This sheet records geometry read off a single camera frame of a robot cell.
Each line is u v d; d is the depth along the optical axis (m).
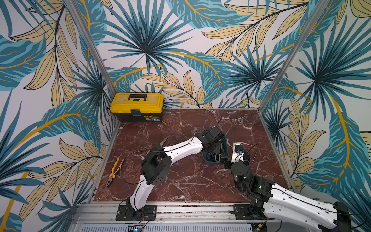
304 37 0.79
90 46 0.80
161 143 0.98
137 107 0.98
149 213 0.72
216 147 0.79
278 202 0.50
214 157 0.92
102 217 0.74
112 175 0.84
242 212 0.73
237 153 0.60
